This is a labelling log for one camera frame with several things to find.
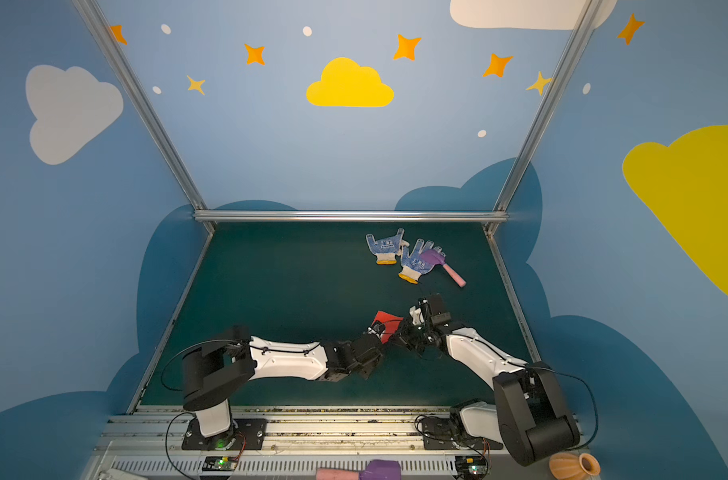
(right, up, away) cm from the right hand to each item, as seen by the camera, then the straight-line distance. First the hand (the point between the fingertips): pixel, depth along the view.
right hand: (389, 334), depth 86 cm
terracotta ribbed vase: (+37, -21, -25) cm, 49 cm away
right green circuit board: (+19, -28, -15) cm, 37 cm away
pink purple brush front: (-3, -28, -16) cm, 32 cm away
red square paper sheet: (0, +5, -6) cm, 7 cm away
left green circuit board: (-42, -28, -15) cm, 53 cm away
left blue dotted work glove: (+1, +26, +28) cm, 38 cm away
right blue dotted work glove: (+11, +20, +24) cm, 33 cm away
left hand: (-4, -7, +1) cm, 8 cm away
